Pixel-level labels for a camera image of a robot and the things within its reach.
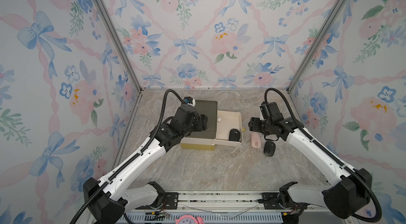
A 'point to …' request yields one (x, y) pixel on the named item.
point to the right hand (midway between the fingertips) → (256, 124)
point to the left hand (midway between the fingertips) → (202, 117)
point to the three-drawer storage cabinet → (203, 140)
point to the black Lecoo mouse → (269, 148)
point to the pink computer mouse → (256, 140)
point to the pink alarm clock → (190, 219)
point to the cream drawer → (229, 130)
